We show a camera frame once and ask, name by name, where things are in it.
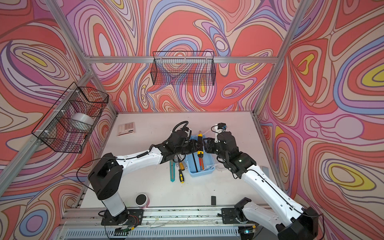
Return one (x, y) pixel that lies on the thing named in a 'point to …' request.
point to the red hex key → (201, 164)
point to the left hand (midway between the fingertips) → (205, 145)
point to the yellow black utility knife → (200, 152)
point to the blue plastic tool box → (209, 162)
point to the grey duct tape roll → (82, 121)
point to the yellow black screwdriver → (182, 179)
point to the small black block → (213, 200)
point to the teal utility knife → (172, 168)
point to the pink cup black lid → (142, 200)
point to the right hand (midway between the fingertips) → (207, 143)
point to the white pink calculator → (126, 129)
